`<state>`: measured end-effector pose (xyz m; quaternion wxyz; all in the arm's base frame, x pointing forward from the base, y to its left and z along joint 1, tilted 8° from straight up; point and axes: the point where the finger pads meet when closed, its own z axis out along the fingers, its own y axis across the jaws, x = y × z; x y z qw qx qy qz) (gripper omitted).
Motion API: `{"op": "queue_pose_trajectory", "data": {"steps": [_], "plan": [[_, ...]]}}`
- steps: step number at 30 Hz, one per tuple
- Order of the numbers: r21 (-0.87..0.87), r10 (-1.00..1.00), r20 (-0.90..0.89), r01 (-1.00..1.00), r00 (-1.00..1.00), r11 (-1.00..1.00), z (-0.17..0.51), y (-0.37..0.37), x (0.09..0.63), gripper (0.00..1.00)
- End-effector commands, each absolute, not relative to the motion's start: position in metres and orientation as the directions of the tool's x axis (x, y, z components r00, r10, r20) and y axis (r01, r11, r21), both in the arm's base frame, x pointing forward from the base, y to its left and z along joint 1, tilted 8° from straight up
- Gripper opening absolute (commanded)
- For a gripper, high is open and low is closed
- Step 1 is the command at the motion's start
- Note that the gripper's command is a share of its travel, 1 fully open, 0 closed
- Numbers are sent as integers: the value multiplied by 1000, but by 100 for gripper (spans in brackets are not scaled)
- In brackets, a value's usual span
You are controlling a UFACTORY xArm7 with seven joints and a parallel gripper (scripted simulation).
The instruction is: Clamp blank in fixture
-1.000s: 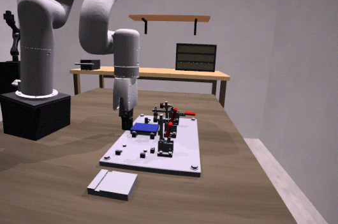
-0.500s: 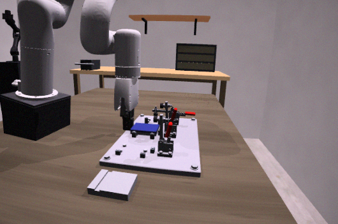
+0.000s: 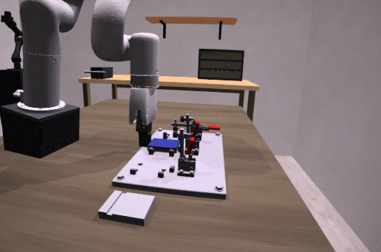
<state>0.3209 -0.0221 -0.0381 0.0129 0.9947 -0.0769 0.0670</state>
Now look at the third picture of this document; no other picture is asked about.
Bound blue rectangular block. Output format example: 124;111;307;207
147;138;180;154

